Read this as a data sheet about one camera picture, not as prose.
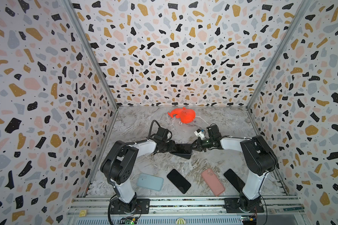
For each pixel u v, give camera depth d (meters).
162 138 0.76
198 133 0.92
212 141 0.77
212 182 0.83
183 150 0.96
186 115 1.06
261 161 0.50
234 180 0.82
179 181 0.82
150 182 0.85
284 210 0.73
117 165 0.47
